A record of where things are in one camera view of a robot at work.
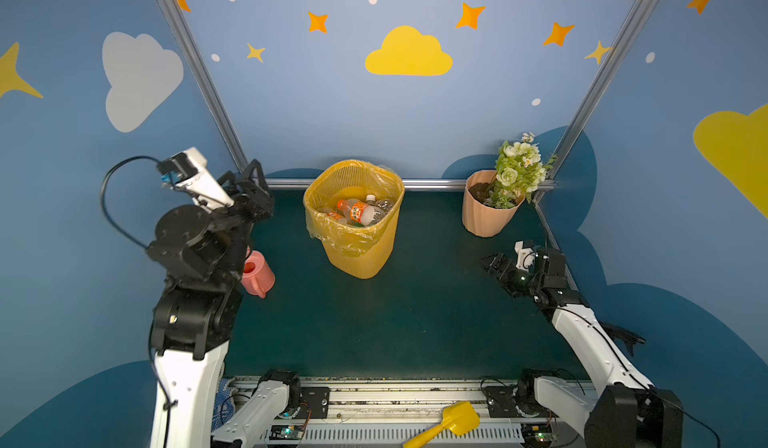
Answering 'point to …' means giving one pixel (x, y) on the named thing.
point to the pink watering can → (258, 277)
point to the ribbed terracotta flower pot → (479, 219)
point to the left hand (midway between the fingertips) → (251, 166)
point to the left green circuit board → (287, 432)
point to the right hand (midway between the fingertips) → (490, 264)
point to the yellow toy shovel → (458, 418)
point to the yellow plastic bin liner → (351, 179)
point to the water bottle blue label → (368, 211)
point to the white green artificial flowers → (519, 173)
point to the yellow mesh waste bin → (370, 266)
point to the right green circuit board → (539, 433)
